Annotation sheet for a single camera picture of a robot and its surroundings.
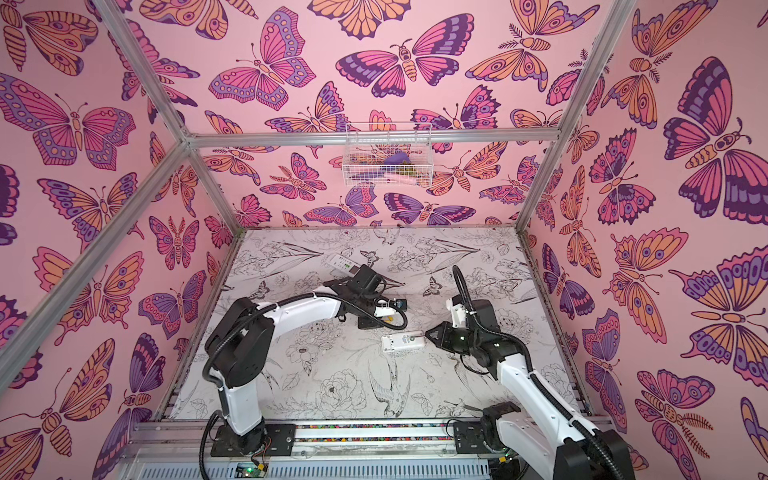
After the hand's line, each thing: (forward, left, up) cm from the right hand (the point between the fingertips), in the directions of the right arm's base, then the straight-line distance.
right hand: (429, 330), depth 81 cm
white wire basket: (+50, +11, +23) cm, 56 cm away
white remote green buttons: (+29, +28, -8) cm, 41 cm away
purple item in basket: (+49, +8, +22) cm, 55 cm away
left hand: (+9, +12, -5) cm, 16 cm away
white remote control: (+1, +8, -10) cm, 12 cm away
